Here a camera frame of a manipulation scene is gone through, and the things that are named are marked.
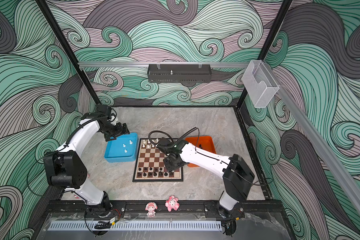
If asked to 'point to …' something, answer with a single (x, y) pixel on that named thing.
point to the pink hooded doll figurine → (151, 207)
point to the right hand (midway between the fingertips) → (172, 166)
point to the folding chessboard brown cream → (148, 166)
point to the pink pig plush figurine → (172, 203)
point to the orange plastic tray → (205, 143)
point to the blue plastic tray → (124, 148)
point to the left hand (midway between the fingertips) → (123, 133)
